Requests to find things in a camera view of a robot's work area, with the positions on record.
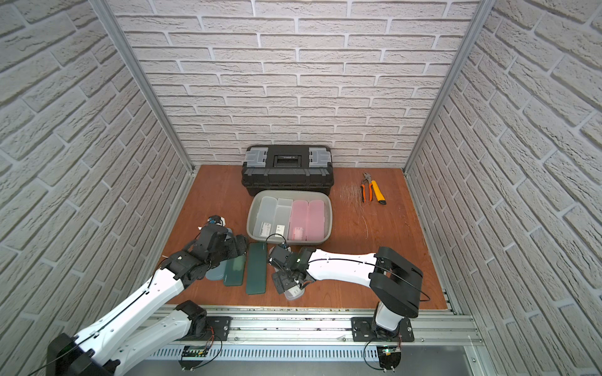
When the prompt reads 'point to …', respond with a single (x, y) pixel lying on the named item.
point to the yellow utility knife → (378, 193)
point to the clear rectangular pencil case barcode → (283, 219)
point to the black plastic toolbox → (291, 168)
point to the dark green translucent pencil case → (234, 271)
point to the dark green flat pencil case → (257, 269)
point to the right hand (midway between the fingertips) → (292, 278)
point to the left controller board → (193, 351)
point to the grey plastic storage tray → (318, 196)
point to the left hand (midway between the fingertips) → (239, 238)
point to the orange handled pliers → (367, 178)
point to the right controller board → (389, 356)
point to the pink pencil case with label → (299, 221)
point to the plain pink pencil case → (316, 221)
